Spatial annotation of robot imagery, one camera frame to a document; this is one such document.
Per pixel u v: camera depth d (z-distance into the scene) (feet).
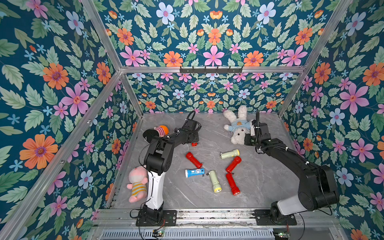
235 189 2.68
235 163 2.98
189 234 2.31
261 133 2.26
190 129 2.75
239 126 3.30
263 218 2.40
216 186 2.69
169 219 2.41
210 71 3.06
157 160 1.85
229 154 3.14
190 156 3.06
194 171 2.82
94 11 2.30
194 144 3.29
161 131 3.33
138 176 2.68
